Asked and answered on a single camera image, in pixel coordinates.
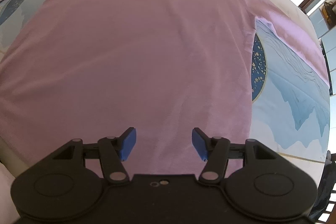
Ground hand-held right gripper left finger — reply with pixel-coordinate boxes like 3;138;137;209
52;127;137;184

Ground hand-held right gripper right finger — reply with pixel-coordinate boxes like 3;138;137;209
192;128;277;185

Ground purple sweater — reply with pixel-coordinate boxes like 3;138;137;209
0;0;330;174

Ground blue and white printed tablecloth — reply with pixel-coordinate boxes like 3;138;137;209
0;0;332;216

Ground dark grey cloth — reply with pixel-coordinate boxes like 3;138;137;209
316;151;336;205

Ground open shelf niche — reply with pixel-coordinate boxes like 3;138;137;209
323;0;336;29

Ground wooden chair frame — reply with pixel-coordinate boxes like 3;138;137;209
318;202;336;224

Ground white wall cabinets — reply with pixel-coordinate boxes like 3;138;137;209
308;6;336;56

